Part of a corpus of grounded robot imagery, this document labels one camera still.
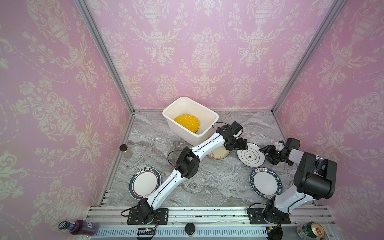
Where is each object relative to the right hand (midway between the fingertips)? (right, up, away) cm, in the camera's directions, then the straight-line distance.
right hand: (263, 151), depth 95 cm
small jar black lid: (-85, +1, -5) cm, 85 cm away
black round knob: (-46, -27, -31) cm, 62 cm away
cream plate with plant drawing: (-27, -1, +2) cm, 27 cm away
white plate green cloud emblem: (-7, -3, 0) cm, 8 cm away
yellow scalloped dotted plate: (-48, +19, +16) cm, 54 cm away
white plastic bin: (-50, +31, +10) cm, 60 cm away
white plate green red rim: (-73, -15, -9) cm, 75 cm away
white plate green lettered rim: (-4, -15, -11) cm, 19 cm away
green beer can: (+4, -26, -33) cm, 43 cm away
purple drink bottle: (-95, -28, -29) cm, 103 cm away
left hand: (-13, +2, -2) cm, 14 cm away
